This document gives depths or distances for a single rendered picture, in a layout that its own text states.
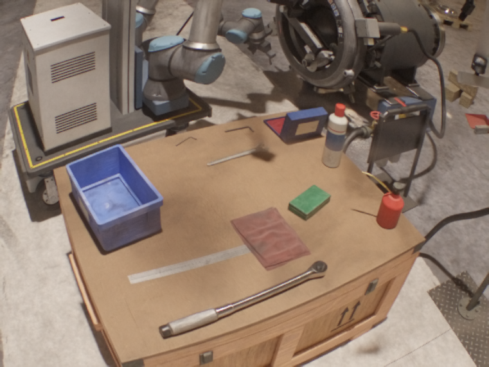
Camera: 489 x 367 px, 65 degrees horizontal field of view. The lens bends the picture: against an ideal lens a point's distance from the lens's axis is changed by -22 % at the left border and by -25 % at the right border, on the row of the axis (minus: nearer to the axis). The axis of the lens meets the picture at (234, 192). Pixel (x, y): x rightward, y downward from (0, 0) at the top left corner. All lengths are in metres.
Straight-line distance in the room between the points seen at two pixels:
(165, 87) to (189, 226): 0.81
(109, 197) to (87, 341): 0.56
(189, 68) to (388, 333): 1.29
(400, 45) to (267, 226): 1.70
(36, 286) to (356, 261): 1.23
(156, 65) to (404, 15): 1.55
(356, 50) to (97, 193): 1.47
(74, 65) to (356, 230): 1.19
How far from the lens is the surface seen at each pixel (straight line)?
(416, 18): 2.88
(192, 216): 1.37
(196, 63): 1.84
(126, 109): 2.14
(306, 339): 1.46
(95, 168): 1.46
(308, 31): 2.58
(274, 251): 1.28
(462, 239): 2.35
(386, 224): 1.44
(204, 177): 1.51
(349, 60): 2.37
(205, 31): 1.83
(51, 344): 1.70
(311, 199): 1.43
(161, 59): 1.94
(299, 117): 1.64
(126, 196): 1.44
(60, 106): 1.88
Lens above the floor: 1.40
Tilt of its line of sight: 40 degrees down
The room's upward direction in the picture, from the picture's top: 5 degrees clockwise
